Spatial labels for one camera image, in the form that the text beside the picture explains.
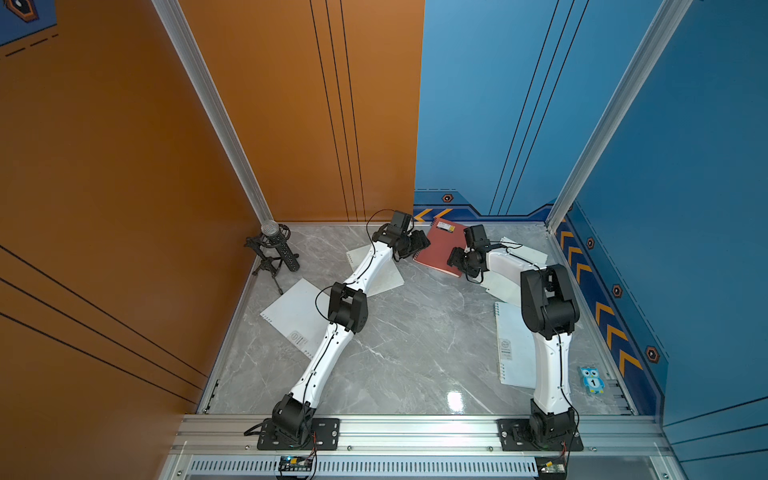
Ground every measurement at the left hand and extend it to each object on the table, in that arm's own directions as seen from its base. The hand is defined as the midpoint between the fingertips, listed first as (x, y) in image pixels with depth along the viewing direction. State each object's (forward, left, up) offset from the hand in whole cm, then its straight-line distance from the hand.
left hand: (427, 241), depth 110 cm
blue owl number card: (-49, -43, -3) cm, 65 cm away
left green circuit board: (-67, +35, -5) cm, 76 cm away
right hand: (-8, -9, -3) cm, 12 cm away
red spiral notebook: (0, -6, +2) cm, 6 cm away
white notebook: (-15, +14, -3) cm, 21 cm away
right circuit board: (-67, -27, -6) cm, 72 cm away
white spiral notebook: (-38, -25, -4) cm, 46 cm away
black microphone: (-13, +50, +10) cm, 53 cm away
